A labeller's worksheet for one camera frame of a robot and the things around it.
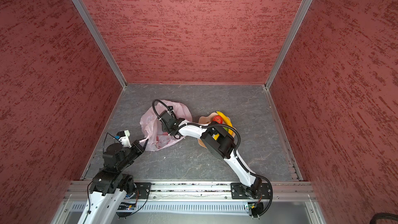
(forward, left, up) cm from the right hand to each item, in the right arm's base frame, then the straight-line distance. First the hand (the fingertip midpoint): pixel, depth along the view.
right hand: (167, 126), depth 96 cm
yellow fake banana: (-2, -37, +7) cm, 38 cm away
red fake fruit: (0, -32, +6) cm, 33 cm away
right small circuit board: (-43, -45, -4) cm, 62 cm away
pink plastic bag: (-12, +3, +19) cm, 22 cm away
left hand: (-15, +5, +10) cm, 19 cm away
